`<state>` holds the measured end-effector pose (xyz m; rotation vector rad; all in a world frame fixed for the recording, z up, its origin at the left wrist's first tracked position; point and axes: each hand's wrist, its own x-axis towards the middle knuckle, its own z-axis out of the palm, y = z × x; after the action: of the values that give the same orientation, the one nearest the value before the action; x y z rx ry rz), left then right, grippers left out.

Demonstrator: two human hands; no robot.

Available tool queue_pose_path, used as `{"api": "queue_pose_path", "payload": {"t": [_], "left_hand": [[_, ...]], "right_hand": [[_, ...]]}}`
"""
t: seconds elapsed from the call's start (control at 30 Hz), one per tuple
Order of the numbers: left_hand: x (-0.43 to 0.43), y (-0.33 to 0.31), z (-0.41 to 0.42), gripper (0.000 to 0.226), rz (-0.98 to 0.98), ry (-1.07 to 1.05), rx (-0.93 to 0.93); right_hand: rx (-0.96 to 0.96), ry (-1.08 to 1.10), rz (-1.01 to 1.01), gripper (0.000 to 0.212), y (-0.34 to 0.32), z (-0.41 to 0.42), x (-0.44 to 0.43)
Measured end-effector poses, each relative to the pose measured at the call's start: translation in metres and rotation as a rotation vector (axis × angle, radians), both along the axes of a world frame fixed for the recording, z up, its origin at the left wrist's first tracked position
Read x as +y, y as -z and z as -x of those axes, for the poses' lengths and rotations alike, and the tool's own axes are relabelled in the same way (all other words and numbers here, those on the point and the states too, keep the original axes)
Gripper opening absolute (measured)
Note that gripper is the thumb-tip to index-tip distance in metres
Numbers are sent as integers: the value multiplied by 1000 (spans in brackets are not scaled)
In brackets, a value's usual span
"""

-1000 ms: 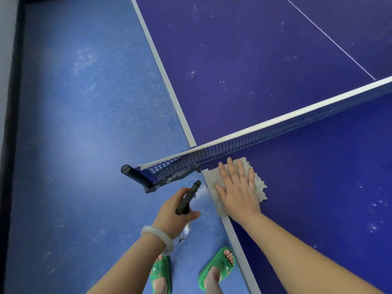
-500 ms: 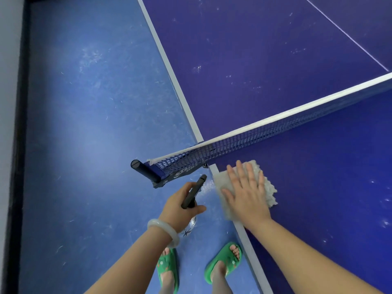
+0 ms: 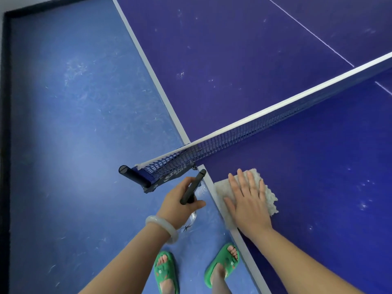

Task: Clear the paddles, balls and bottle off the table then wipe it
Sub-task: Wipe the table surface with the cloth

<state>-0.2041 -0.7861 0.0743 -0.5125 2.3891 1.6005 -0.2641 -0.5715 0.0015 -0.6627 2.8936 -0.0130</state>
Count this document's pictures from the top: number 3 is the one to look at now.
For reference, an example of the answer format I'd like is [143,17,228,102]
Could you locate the person's right forearm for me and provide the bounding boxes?
[245,227,365,294]

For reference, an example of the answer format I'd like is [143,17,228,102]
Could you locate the green left slipper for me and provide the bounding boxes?
[153,251,180,294]

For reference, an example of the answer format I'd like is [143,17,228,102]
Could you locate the white jade bangle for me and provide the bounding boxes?
[145,215,179,245]

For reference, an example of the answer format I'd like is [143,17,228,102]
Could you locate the person's right foot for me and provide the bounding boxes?
[210,246,239,294]

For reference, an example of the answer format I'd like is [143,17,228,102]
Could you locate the blue table tennis table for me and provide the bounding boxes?
[111,0,392,294]

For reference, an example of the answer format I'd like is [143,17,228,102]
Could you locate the blue table net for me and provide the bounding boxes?
[136,51,392,181]

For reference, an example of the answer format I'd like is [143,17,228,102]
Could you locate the person's left forearm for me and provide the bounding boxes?
[79,223,173,294]

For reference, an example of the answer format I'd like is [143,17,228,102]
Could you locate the person's foot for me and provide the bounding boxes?
[210,246,239,294]
[156,254,176,294]

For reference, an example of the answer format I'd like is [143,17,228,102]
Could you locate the person's left hand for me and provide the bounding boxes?
[156,176,206,231]

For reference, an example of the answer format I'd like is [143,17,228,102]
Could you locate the grey cleaning cloth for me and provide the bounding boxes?
[214,168,279,230]

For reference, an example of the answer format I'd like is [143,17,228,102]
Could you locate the green right slipper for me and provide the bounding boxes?
[204,243,240,289]

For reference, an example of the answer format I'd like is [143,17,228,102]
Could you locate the green slipper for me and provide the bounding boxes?
[153,251,180,294]
[204,243,240,289]

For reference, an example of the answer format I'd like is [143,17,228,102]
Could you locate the person's left foot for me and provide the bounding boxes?
[156,254,176,294]

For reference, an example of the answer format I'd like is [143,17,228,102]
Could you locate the black net post clamp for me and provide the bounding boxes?
[118,162,197,194]

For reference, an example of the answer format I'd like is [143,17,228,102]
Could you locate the person's right hand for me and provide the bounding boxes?
[223,169,273,241]

